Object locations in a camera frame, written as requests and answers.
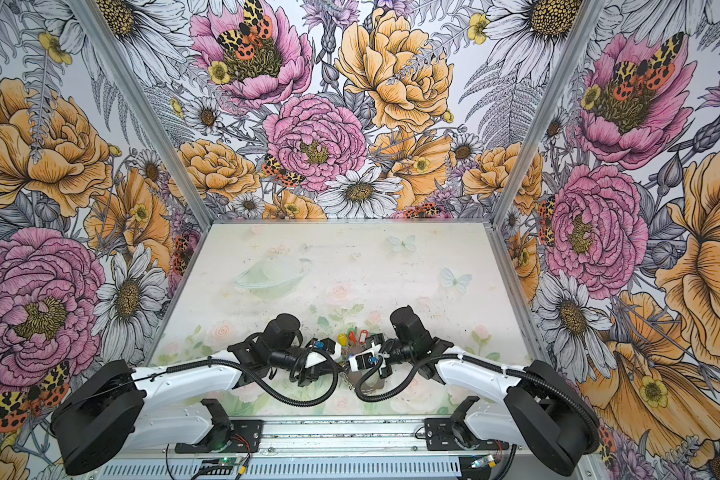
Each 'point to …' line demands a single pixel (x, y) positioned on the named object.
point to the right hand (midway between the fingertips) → (353, 363)
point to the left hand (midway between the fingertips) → (338, 373)
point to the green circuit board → (225, 462)
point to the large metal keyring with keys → (349, 342)
